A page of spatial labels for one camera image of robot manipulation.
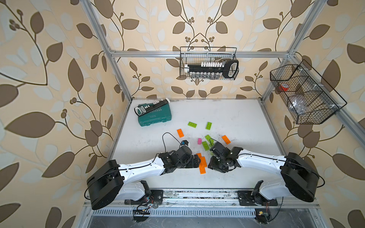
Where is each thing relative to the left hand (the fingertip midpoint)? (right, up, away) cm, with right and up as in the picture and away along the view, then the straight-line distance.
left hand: (195, 160), depth 81 cm
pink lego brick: (+4, +8, +13) cm, 16 cm away
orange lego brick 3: (+4, 0, +10) cm, 11 cm away
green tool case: (-24, +26, +25) cm, 43 cm away
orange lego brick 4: (+5, -7, +4) cm, 9 cm away
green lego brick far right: (+11, +18, +22) cm, 30 cm away
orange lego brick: (-9, +13, +18) cm, 24 cm away
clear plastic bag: (+52, +31, -10) cm, 61 cm away
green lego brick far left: (-1, +18, +24) cm, 31 cm away
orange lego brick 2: (+22, +9, +16) cm, 29 cm away
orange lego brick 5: (+6, -3, +5) cm, 8 cm away
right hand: (+10, -6, +4) cm, 12 cm away
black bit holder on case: (-39, +29, +25) cm, 55 cm away
